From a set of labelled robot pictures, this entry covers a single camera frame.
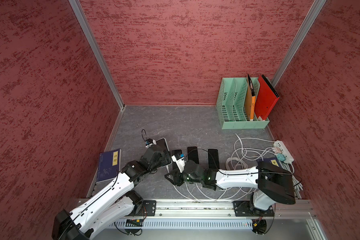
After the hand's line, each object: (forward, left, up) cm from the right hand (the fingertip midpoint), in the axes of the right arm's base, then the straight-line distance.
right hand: (168, 178), depth 76 cm
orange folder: (+40, -50, +16) cm, 65 cm away
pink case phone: (+19, -4, -9) cm, 21 cm away
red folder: (+44, -62, +14) cm, 77 cm away
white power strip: (+12, -73, -8) cm, 74 cm away
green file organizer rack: (+58, -47, -6) cm, 75 cm away
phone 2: (+15, -27, -10) cm, 32 cm away
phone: (+18, -14, -9) cm, 24 cm away
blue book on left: (+10, +37, -6) cm, 39 cm away
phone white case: (+16, +3, +8) cm, 18 cm away
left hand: (+9, +2, +4) cm, 10 cm away
